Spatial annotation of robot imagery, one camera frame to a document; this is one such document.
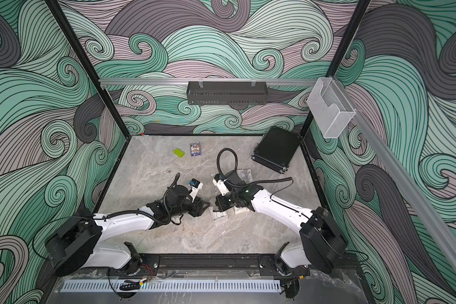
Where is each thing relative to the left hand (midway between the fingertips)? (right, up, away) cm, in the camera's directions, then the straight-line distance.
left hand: (206, 200), depth 84 cm
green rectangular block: (-19, +21, +27) cm, 39 cm away
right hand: (+4, -1, -3) cm, 5 cm away
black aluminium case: (+39, +23, +24) cm, 51 cm away
